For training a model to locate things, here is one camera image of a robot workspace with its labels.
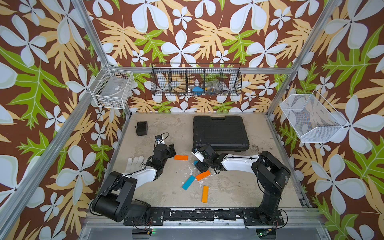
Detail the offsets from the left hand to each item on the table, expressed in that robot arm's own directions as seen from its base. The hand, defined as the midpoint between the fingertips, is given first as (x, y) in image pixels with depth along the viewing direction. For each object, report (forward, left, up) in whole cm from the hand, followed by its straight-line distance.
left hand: (170, 143), depth 92 cm
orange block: (-5, -7, -9) cm, 13 cm away
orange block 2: (-17, -21, -9) cm, 28 cm away
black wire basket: (+37, -16, +21) cm, 46 cm away
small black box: (+17, +23, -7) cm, 30 cm away
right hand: (-7, -19, -9) cm, 22 cm away
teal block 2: (-21, -12, -10) cm, 26 cm away
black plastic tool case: (+10, -39, -3) cm, 40 cm away
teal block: (-12, -16, -1) cm, 20 cm away
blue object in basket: (+28, -17, +19) cm, 38 cm away
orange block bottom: (-28, -21, -10) cm, 36 cm away
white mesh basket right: (+5, -79, +18) cm, 82 cm away
